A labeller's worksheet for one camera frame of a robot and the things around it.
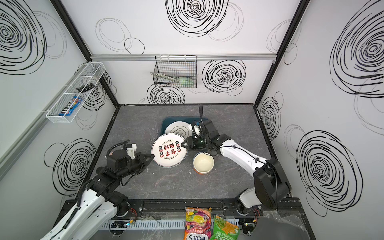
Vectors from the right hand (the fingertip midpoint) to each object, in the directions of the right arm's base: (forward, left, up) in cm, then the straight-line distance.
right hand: (181, 145), depth 78 cm
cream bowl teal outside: (-4, -12, -12) cm, 17 cm away
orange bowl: (-11, -9, -9) cm, 17 cm away
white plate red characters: (-3, +7, -1) cm, 8 cm away
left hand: (-6, +12, +1) cm, 14 cm away
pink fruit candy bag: (-32, -9, -14) cm, 36 cm away
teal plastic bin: (+26, +13, -10) cm, 31 cm away
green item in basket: (+33, -2, +17) cm, 37 cm away
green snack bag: (-35, -20, -13) cm, 42 cm away
